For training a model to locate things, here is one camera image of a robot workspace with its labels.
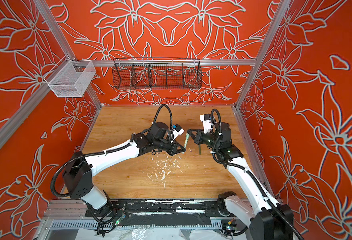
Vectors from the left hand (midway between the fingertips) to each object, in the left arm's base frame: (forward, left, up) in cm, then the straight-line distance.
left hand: (184, 146), depth 75 cm
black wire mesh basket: (+50, +20, +10) cm, 55 cm away
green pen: (+10, -10, -19) cm, 24 cm away
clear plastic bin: (+37, +73, +13) cm, 83 cm away
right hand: (+5, 0, +6) cm, 8 cm away
